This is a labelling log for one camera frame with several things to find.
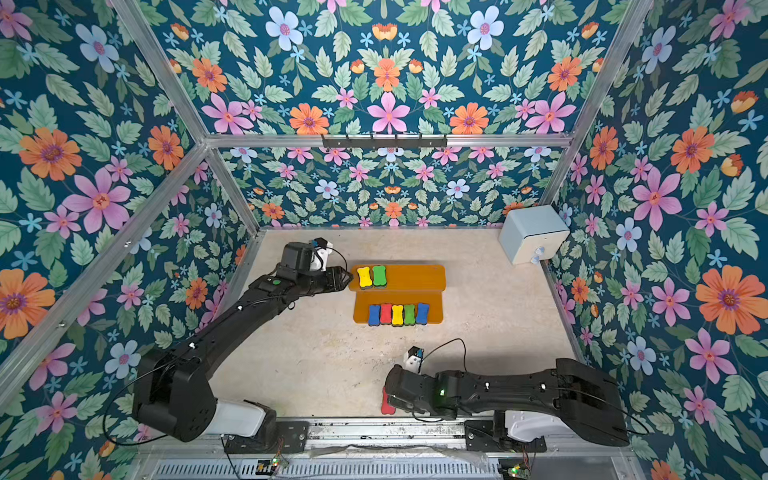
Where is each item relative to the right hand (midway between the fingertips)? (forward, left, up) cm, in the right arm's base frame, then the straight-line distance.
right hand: (384, 399), depth 75 cm
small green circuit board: (-15, +28, -7) cm, 32 cm away
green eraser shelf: (+32, +4, +11) cm, 34 cm away
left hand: (+29, +11, +15) cm, 34 cm away
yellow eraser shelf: (+30, +8, +12) cm, 33 cm away
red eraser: (-1, 0, -5) cm, 6 cm away
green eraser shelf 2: (+26, -5, -2) cm, 26 cm away
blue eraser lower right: (+27, -10, -3) cm, 28 cm away
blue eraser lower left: (+25, +6, -2) cm, 26 cm away
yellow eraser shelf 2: (+25, -2, -2) cm, 25 cm away
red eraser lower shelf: (+26, +2, -2) cm, 26 cm away
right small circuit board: (-13, -33, -5) cm, 36 cm away
